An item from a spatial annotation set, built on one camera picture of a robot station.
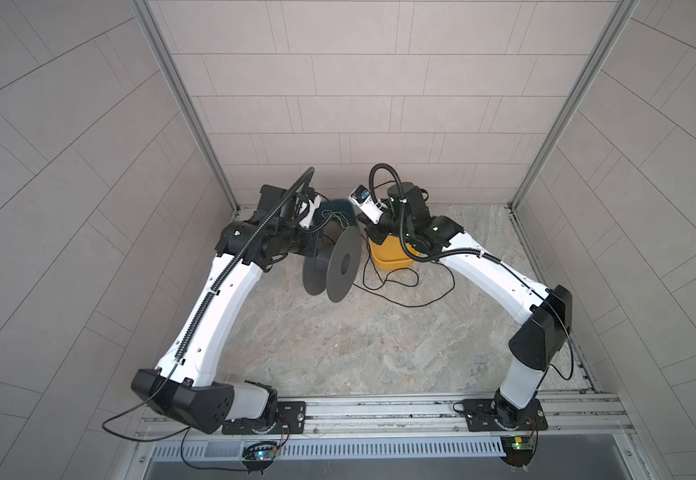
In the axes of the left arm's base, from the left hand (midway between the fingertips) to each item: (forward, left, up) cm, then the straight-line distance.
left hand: (328, 234), depth 70 cm
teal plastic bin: (+33, +2, -27) cm, 43 cm away
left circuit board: (-40, +14, -26) cm, 50 cm away
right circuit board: (-39, -44, -30) cm, 66 cm away
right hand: (+9, -8, -2) cm, 12 cm away
